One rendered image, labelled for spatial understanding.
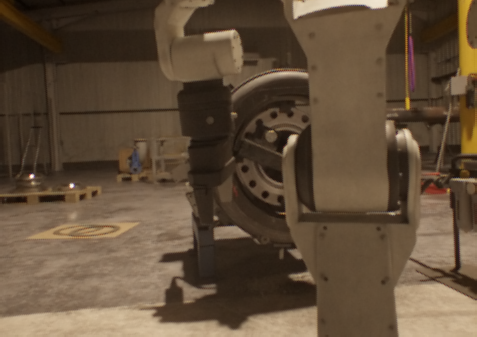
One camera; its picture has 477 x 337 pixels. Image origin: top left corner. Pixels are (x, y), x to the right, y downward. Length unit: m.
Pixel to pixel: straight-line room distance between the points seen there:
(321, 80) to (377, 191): 0.18
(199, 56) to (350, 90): 0.22
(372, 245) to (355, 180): 0.10
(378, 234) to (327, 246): 0.07
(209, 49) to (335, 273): 0.37
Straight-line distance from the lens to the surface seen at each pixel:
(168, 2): 0.61
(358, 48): 0.56
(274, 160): 1.56
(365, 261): 0.58
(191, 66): 0.59
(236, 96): 1.56
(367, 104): 0.56
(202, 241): 1.92
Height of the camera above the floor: 0.65
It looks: 1 degrees down
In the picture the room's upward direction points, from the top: 3 degrees counter-clockwise
